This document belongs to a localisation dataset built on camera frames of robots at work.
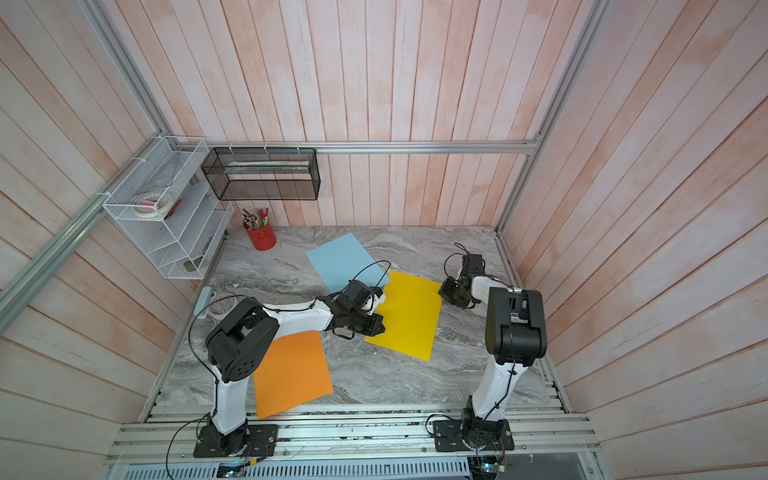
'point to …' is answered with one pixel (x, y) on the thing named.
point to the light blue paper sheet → (344, 260)
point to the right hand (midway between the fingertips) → (442, 291)
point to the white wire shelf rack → (183, 243)
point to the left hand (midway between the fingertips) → (383, 334)
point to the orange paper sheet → (294, 372)
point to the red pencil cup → (263, 238)
